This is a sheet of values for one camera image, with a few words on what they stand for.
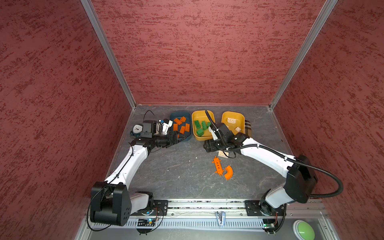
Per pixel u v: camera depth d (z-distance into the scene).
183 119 1.10
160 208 0.73
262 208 0.67
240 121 1.09
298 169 0.48
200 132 1.00
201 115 1.27
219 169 0.86
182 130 1.04
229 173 0.86
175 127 1.06
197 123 1.06
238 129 1.06
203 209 0.76
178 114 1.08
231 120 1.10
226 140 0.62
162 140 0.71
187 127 1.06
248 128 1.03
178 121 1.10
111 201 0.40
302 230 0.67
